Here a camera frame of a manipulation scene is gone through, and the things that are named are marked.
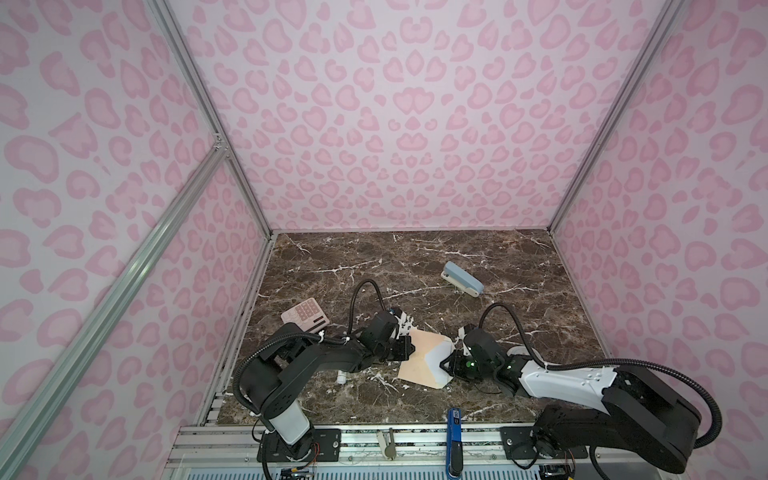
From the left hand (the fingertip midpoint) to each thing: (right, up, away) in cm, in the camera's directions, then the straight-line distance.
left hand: (418, 347), depth 88 cm
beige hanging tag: (-9, -18, -16) cm, 26 cm away
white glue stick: (-22, -7, -6) cm, 23 cm away
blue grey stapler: (+16, +19, +13) cm, 28 cm away
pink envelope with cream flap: (+1, -4, -2) cm, 5 cm away
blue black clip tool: (+7, -18, -17) cm, 26 cm away
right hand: (+6, -4, -4) cm, 8 cm away
